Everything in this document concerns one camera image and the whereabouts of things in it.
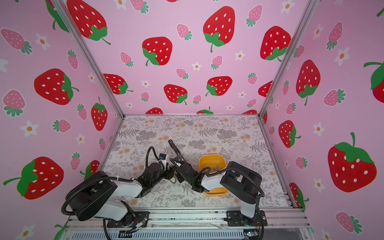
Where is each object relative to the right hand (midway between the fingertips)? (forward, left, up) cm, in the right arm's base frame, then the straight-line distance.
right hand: (176, 168), depth 88 cm
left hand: (+2, +3, 0) cm, 3 cm away
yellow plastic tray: (+8, -24, -2) cm, 26 cm away
